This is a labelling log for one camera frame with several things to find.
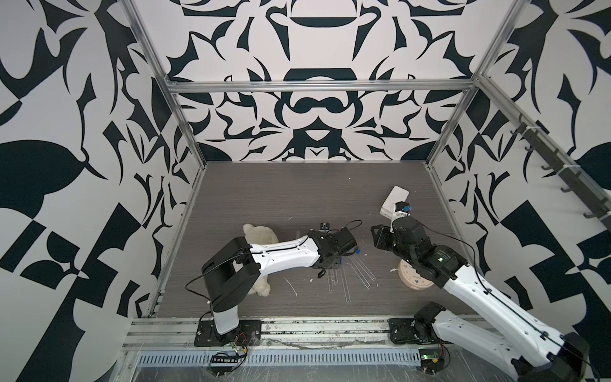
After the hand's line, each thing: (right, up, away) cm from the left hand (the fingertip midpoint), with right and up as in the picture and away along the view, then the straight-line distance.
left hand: (331, 256), depth 85 cm
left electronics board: (-34, -27, -15) cm, 46 cm away
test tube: (-1, -8, 0) cm, 8 cm away
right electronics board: (+28, -27, -14) cm, 41 cm away
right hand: (+13, +12, -8) cm, 19 cm away
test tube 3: (+10, -6, +1) cm, 12 cm away
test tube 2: (+5, -9, -2) cm, 11 cm away
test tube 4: (+12, -5, +2) cm, 13 cm away
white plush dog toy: (-26, +7, +1) cm, 27 cm away
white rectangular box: (+30, +21, +17) cm, 41 cm away
